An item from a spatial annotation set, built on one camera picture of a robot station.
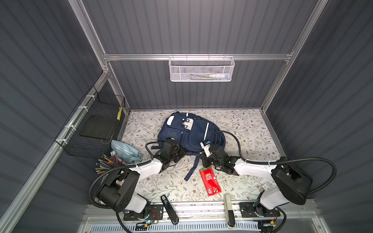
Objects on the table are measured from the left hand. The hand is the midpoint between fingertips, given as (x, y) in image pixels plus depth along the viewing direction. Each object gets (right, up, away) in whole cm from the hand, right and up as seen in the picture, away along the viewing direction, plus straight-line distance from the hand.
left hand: (187, 148), depth 89 cm
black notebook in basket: (-47, +14, -13) cm, 51 cm away
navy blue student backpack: (+1, +10, +8) cm, 13 cm away
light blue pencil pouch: (-37, -4, +2) cm, 38 cm away
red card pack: (+14, -18, -4) cm, 23 cm away
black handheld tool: (-9, -29, -15) cm, 34 cm away
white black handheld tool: (+21, -29, -21) cm, 41 cm away
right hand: (+9, -5, -1) cm, 10 cm away
